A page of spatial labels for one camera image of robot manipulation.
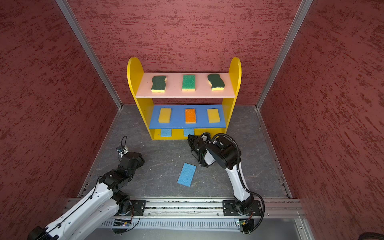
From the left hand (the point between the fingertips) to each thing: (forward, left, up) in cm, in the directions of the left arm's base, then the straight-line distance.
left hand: (138, 159), depth 84 cm
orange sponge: (+26, -30, +9) cm, 40 cm away
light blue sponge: (+23, -12, -6) cm, 26 cm away
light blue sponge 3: (-6, -28, -7) cm, 30 cm away
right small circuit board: (-28, -57, -8) cm, 64 cm away
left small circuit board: (-30, +4, -10) cm, 31 cm away
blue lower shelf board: (+25, -21, +7) cm, 34 cm away
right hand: (+19, -26, -5) cm, 33 cm away
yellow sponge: (+27, -13, +8) cm, 31 cm away
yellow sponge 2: (+27, -44, +9) cm, 53 cm away
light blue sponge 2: (+23, -28, -5) cm, 37 cm away
